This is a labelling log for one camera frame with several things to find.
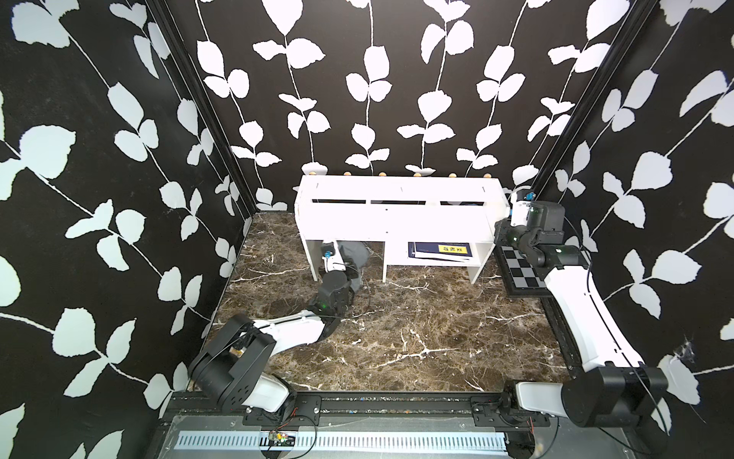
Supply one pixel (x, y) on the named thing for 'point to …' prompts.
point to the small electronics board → (276, 439)
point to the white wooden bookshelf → (407, 221)
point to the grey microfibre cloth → (358, 252)
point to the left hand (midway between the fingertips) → (343, 243)
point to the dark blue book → (456, 251)
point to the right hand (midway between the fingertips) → (495, 216)
